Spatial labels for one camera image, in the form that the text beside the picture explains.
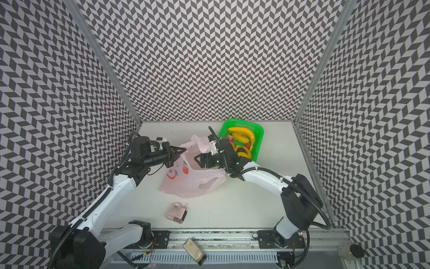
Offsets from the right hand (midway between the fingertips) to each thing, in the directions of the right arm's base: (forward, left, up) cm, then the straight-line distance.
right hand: (200, 162), depth 80 cm
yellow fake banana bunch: (+28, -24, -14) cm, 39 cm away
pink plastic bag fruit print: (-8, +7, -1) cm, 10 cm away
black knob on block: (-35, -65, -13) cm, 75 cm away
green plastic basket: (+27, -33, -10) cm, 44 cm away
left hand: (+1, +5, +10) cm, 11 cm away
